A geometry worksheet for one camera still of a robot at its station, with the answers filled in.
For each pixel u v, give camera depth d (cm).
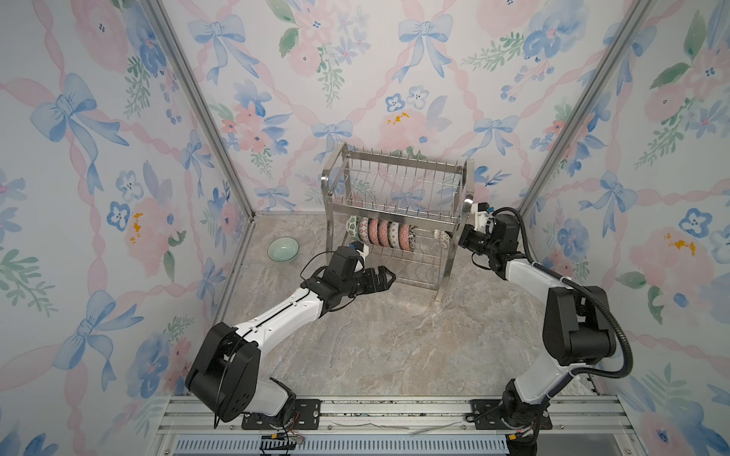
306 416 74
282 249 105
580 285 49
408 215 70
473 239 81
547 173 105
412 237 107
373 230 100
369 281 73
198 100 84
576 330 48
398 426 74
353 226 100
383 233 99
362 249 78
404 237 98
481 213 83
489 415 73
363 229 100
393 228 99
